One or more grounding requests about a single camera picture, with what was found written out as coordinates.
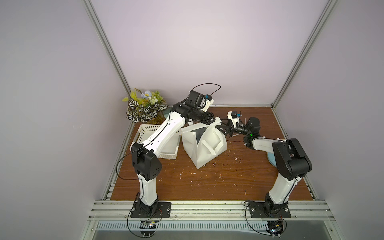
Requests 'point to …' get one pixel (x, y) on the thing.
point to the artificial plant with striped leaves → (145, 107)
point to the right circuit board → (275, 228)
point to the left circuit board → (147, 228)
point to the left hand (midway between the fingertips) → (213, 117)
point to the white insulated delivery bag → (203, 141)
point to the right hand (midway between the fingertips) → (218, 122)
